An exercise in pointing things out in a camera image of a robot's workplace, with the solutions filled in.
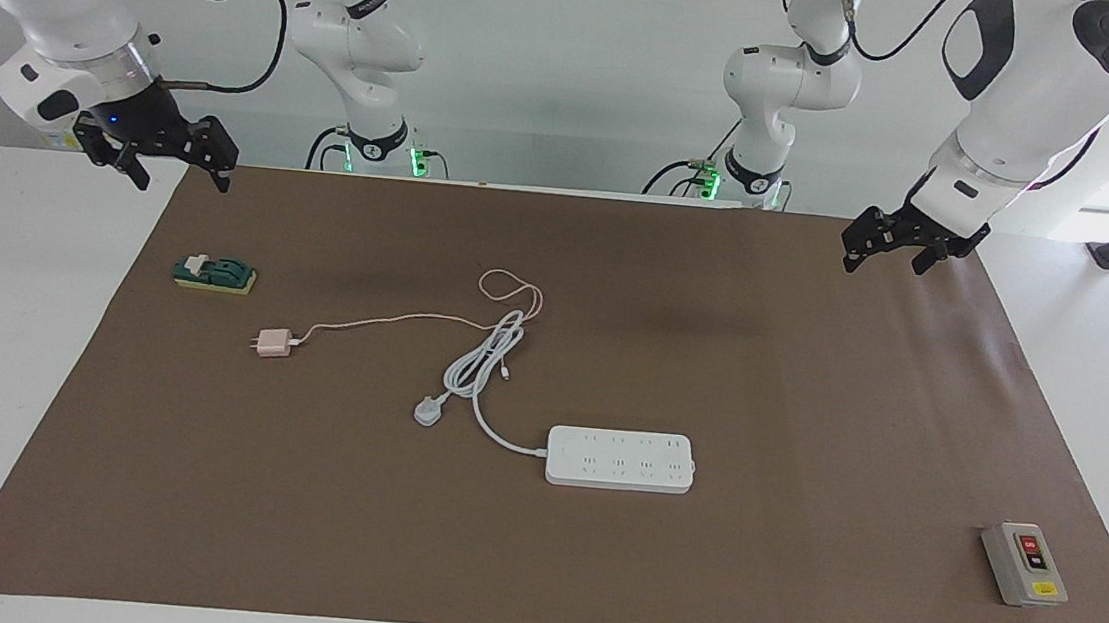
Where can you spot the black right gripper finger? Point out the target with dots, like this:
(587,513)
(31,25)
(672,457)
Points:
(107,150)
(213,146)

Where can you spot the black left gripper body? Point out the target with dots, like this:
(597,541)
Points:
(938,230)

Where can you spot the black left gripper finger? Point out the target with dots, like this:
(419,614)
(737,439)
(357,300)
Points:
(872,237)
(930,259)

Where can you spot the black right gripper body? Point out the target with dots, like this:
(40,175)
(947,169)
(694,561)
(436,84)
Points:
(145,120)

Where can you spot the pink charger adapter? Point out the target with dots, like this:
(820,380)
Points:
(273,343)

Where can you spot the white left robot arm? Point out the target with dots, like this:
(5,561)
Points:
(1025,92)

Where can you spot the white power strip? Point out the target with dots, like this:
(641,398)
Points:
(622,460)

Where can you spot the green circuit board module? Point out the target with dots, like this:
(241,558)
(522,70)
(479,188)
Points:
(216,274)

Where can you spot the brown table mat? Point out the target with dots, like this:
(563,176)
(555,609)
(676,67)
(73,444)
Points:
(693,565)

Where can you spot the white wall outlet box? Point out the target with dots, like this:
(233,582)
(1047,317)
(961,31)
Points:
(55,140)

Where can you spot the grey on-off switch box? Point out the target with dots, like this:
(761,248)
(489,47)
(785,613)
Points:
(1024,565)

